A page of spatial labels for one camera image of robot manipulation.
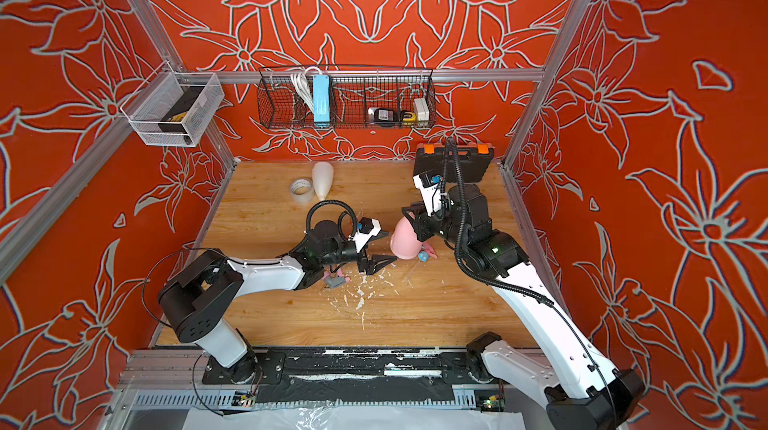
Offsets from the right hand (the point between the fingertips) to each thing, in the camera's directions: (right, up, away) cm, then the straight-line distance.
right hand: (401, 207), depth 68 cm
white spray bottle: (-27, +10, +42) cm, 51 cm away
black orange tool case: (+27, +14, +29) cm, 42 cm away
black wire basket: (-20, +36, +32) cm, 52 cm away
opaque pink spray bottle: (+1, -9, +4) cm, 10 cm away
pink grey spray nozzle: (-18, -23, +19) cm, 35 cm away
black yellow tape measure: (+4, +28, +26) cm, 38 cm away
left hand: (-2, -11, +11) cm, 15 cm away
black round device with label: (-5, +28, +27) cm, 39 cm away
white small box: (+8, +28, +23) cm, 37 cm away
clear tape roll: (-35, +4, +42) cm, 55 cm away
